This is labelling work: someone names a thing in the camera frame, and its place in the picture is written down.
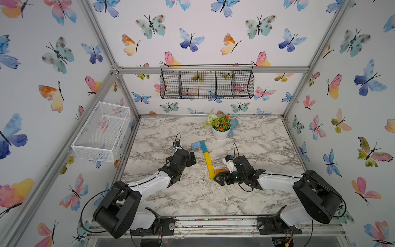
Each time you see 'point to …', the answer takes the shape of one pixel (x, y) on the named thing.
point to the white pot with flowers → (221, 125)
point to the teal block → (203, 147)
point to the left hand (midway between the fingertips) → (189, 153)
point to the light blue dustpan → (234, 123)
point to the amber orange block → (218, 171)
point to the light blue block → (195, 144)
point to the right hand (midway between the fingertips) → (221, 176)
